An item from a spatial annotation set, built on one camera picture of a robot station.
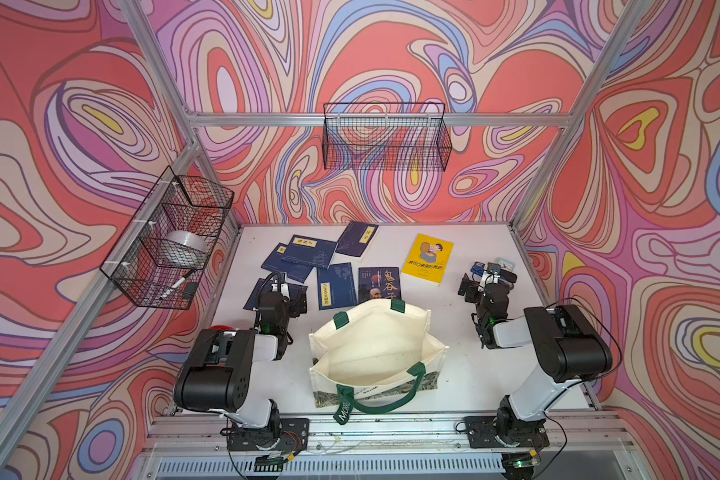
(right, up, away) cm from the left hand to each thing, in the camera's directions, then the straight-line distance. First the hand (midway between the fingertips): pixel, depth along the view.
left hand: (289, 290), depth 94 cm
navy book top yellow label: (+4, +12, +17) cm, 22 cm away
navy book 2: (-14, -5, +5) cm, 16 cm away
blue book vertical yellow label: (+14, 0, +8) cm, 16 cm away
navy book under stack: (-1, +5, +12) cm, 13 cm away
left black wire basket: (-28, +27, -5) cm, 39 cm away
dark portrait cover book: (+30, +2, +8) cm, 31 cm away
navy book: (+21, +17, +20) cm, 33 cm away
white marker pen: (-22, +5, -21) cm, 31 cm away
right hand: (+62, +2, +2) cm, 62 cm away
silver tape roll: (-19, +13, -24) cm, 33 cm away
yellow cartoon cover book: (+48, +9, +14) cm, 50 cm away
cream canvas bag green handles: (+27, -19, -8) cm, 34 cm away
